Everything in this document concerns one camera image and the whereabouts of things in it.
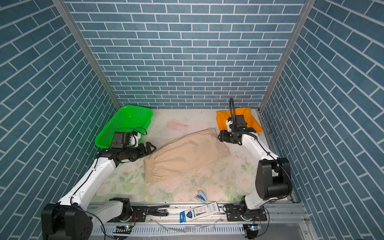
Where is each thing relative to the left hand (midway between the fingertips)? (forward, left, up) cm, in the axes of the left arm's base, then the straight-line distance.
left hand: (150, 149), depth 82 cm
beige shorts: (+3, -18, -11) cm, 21 cm away
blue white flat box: (-29, -27, -13) cm, 41 cm away
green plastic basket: (+34, +26, -13) cm, 45 cm away
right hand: (+10, -41, -1) cm, 42 cm away
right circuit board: (-35, -53, -14) cm, 66 cm away
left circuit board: (-35, +10, -17) cm, 40 cm away
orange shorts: (+33, -46, -9) cm, 57 cm away
